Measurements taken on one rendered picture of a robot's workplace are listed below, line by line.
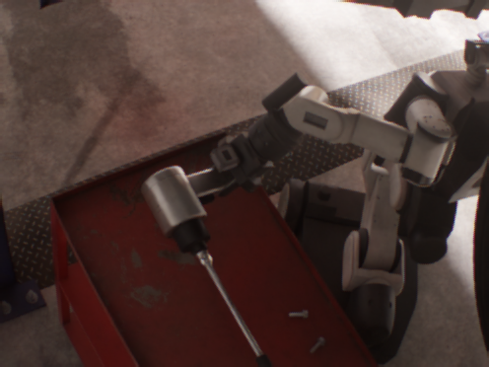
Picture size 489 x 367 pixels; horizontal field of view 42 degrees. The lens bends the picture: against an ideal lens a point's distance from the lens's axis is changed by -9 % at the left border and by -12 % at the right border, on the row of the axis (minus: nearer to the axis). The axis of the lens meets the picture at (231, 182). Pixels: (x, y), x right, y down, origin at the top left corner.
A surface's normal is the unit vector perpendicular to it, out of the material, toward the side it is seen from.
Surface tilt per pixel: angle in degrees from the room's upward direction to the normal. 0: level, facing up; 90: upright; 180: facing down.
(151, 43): 0
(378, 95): 0
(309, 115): 60
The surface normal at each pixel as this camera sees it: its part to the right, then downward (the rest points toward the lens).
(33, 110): 0.21, -0.53
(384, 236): 0.18, -0.35
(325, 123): -0.29, 0.34
